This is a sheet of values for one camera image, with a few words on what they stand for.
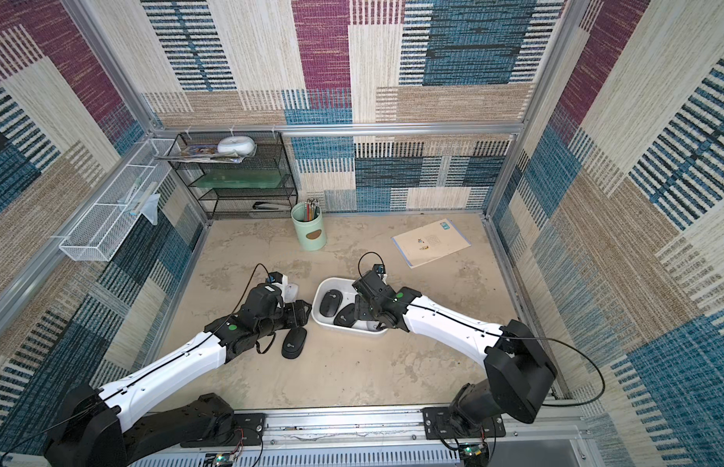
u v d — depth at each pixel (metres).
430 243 1.11
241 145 0.89
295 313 0.73
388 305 0.60
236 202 1.19
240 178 0.99
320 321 0.85
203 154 0.92
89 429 0.39
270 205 1.11
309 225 1.01
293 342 0.86
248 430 0.73
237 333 0.58
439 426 0.73
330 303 0.94
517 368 0.42
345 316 0.90
